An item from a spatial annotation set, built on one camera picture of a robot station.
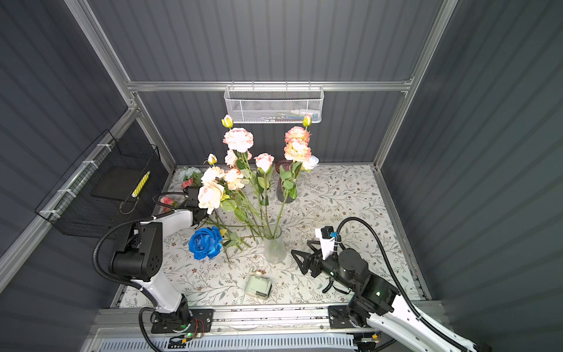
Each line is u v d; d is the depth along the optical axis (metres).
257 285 0.77
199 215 0.72
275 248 0.79
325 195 1.08
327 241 0.61
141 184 0.75
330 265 0.62
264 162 0.63
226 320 0.75
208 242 0.48
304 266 0.62
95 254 0.44
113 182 0.75
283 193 0.67
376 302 0.52
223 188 0.58
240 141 0.56
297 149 0.59
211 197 0.56
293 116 0.92
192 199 0.77
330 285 0.81
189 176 1.08
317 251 0.72
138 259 0.48
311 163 0.64
